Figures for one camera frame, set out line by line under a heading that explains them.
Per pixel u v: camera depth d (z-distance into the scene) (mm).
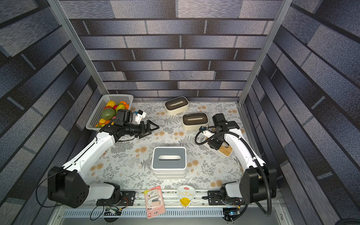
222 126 573
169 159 729
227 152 796
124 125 630
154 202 711
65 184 398
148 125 698
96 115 1021
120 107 1044
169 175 758
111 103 1112
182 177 790
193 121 1012
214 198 726
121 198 726
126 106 1079
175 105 1110
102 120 1010
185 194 670
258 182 402
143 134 702
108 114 1000
